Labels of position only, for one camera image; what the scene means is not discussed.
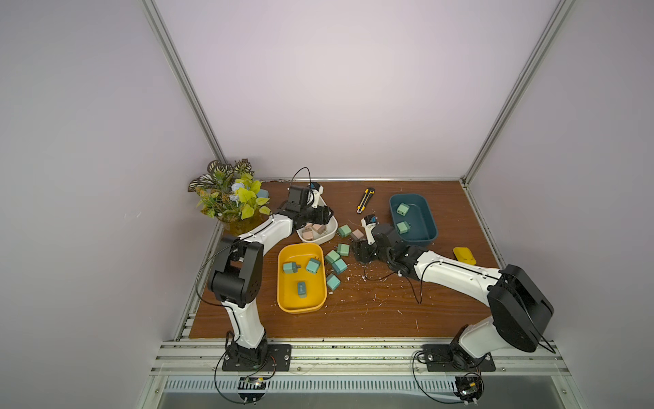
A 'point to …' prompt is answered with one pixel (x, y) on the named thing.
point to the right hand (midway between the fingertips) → (359, 238)
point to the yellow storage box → (301, 278)
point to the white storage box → (327, 236)
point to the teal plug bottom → (333, 281)
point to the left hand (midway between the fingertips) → (330, 209)
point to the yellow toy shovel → (464, 255)
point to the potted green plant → (232, 193)
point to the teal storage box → (412, 218)
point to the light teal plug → (290, 267)
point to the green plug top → (345, 231)
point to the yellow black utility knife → (364, 203)
